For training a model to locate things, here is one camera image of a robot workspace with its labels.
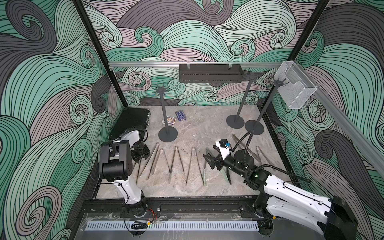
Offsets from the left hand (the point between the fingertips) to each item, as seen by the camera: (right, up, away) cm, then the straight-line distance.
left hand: (142, 157), depth 90 cm
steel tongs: (+8, +6, +7) cm, 12 cm away
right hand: (+38, +7, -17) cm, 43 cm away
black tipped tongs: (+51, -8, -7) cm, 52 cm away
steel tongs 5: (+62, +9, +10) cm, 64 cm away
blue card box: (+22, +27, +23) cm, 42 cm away
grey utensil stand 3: (+78, +18, +15) cm, 82 cm away
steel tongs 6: (+74, +4, +5) cm, 74 cm away
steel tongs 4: (+32, +5, +7) cm, 33 cm away
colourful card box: (+16, +23, +20) cm, 34 cm away
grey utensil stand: (+13, +13, +13) cm, 22 cm away
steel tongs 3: (+20, +5, +5) cm, 21 cm away
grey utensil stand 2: (+64, +22, +19) cm, 70 cm away
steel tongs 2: (+9, -2, 0) cm, 10 cm away
